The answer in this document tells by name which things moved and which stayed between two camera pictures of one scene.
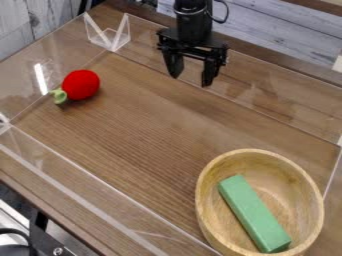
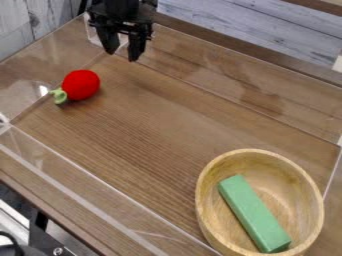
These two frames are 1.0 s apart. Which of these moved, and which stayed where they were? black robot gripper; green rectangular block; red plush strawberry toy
Moved: black robot gripper
Stayed: red plush strawberry toy; green rectangular block
